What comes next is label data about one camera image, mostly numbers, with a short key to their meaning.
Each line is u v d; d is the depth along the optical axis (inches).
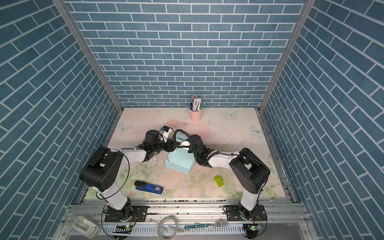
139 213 29.0
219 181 32.5
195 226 27.8
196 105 41.3
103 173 18.6
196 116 43.4
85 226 27.1
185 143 31.2
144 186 31.6
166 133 33.5
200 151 27.7
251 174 18.7
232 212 29.0
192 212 29.7
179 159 36.5
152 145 29.7
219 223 28.0
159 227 26.9
